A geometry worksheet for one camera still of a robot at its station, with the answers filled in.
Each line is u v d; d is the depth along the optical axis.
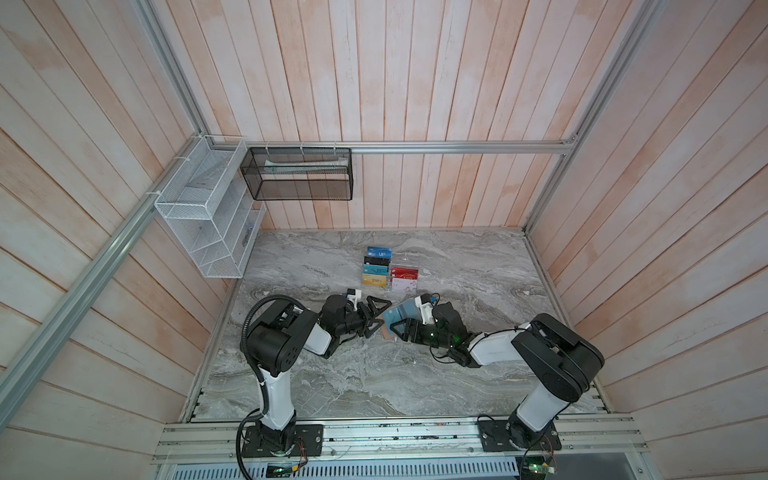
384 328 0.92
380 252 1.01
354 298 0.90
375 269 1.01
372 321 0.84
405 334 0.80
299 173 1.02
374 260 1.01
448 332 0.72
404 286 1.01
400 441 0.75
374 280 1.02
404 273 1.01
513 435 0.66
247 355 0.50
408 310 0.95
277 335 0.53
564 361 0.48
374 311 0.82
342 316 0.79
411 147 0.95
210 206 0.69
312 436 0.73
